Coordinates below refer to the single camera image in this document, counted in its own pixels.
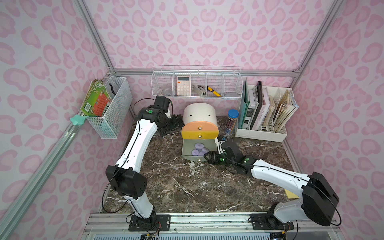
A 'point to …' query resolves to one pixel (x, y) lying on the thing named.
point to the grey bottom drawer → (188, 145)
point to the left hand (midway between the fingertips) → (177, 124)
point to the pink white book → (263, 111)
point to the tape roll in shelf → (167, 91)
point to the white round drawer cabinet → (200, 112)
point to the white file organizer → (266, 132)
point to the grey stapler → (199, 90)
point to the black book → (260, 103)
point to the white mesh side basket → (109, 126)
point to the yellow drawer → (200, 135)
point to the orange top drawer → (200, 126)
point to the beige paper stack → (287, 107)
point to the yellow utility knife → (213, 91)
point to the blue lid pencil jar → (232, 120)
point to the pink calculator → (183, 86)
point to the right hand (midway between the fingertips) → (207, 156)
